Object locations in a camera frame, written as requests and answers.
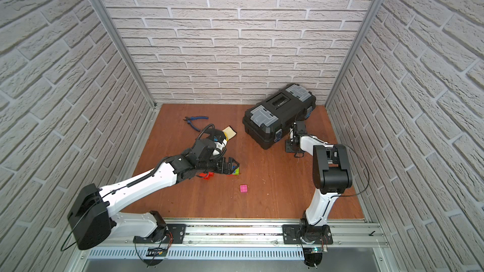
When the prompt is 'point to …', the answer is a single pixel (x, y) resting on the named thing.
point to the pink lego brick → (244, 188)
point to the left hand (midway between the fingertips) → (235, 162)
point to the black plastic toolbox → (265, 122)
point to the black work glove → (227, 133)
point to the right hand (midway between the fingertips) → (294, 146)
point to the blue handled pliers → (188, 119)
